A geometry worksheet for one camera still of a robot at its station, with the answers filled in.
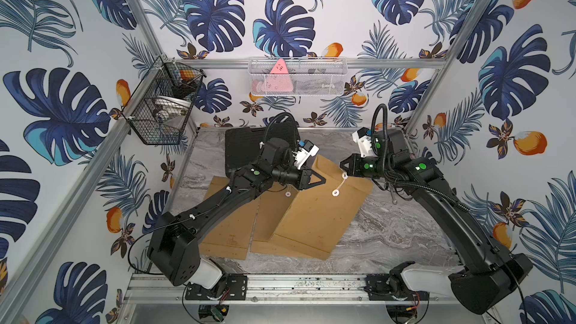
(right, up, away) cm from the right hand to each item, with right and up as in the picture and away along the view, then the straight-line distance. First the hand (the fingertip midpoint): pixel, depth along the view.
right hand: (339, 162), depth 73 cm
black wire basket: (-65, +19, +11) cm, 69 cm away
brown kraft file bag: (-7, -16, -1) cm, 18 cm away
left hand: (-5, -4, -3) cm, 8 cm away
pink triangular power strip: (-21, +32, +18) cm, 42 cm away
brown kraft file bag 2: (-38, -29, +13) cm, 49 cm away
